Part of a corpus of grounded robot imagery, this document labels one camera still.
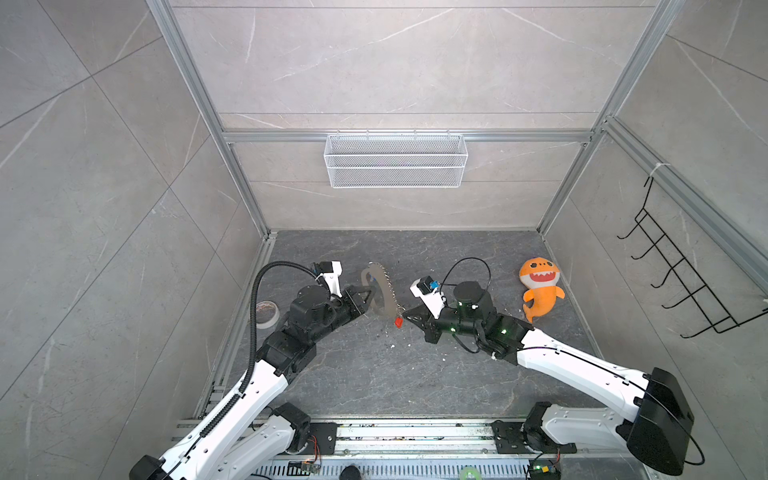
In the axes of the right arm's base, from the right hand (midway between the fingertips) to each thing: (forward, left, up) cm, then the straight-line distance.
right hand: (406, 311), depth 73 cm
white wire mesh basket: (+53, +1, +9) cm, 54 cm away
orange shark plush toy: (+20, -46, -14) cm, 52 cm away
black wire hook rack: (-3, -63, +11) cm, 64 cm away
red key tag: (-2, +2, -2) cm, 3 cm away
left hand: (+3, +7, +9) cm, 11 cm away
